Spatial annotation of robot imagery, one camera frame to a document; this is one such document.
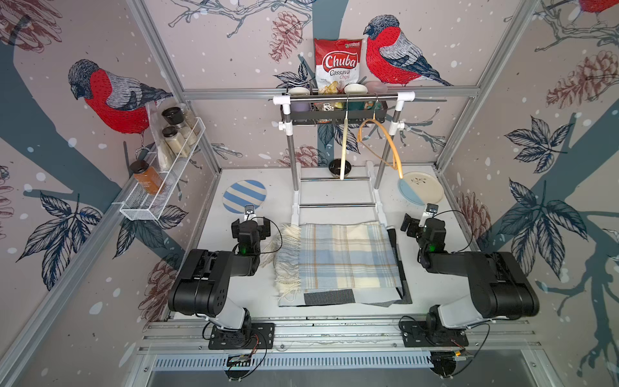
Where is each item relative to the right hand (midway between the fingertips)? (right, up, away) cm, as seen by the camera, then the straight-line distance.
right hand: (417, 214), depth 94 cm
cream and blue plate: (+10, +10, +20) cm, 24 cm away
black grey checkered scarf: (-19, -26, -15) cm, 36 cm away
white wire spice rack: (-91, +6, -25) cm, 95 cm away
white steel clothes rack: (-30, +9, +16) cm, 35 cm away
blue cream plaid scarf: (-33, -15, -7) cm, 36 cm away
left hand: (-65, 0, -1) cm, 65 cm away
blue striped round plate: (-76, +8, +17) cm, 78 cm away
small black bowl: (-31, +21, +21) cm, 43 cm away
